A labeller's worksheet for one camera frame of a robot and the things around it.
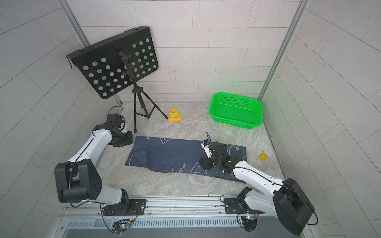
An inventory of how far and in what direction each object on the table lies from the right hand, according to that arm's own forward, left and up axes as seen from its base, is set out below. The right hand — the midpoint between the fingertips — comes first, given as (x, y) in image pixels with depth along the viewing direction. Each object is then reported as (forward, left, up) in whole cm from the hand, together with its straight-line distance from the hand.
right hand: (203, 159), depth 83 cm
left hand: (+14, +41, +6) cm, 43 cm away
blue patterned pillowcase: (+6, +16, -4) cm, 17 cm away
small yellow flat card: (+1, -36, -4) cm, 36 cm away
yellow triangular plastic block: (+36, +18, -2) cm, 41 cm away
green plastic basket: (+38, -31, -4) cm, 49 cm away
